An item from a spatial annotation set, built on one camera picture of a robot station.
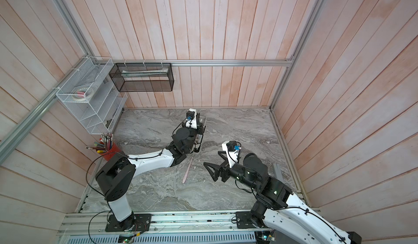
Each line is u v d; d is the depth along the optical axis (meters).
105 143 0.84
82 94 0.73
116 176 0.47
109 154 0.86
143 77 1.05
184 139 0.62
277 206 0.46
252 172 0.47
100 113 0.79
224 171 0.56
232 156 0.56
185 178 0.86
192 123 0.68
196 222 0.75
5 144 0.51
